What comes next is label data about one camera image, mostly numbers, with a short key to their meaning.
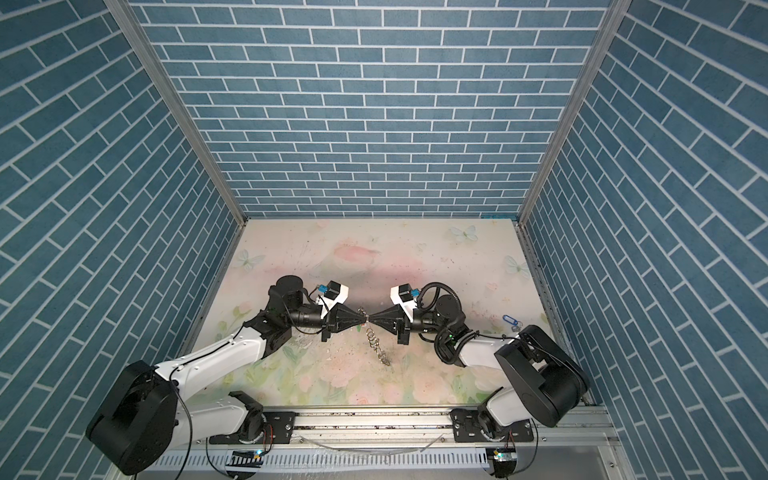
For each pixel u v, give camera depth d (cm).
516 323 93
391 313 71
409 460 77
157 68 79
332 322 67
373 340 72
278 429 74
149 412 41
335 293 64
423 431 74
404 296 65
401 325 70
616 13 71
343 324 71
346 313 70
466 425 74
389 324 72
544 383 44
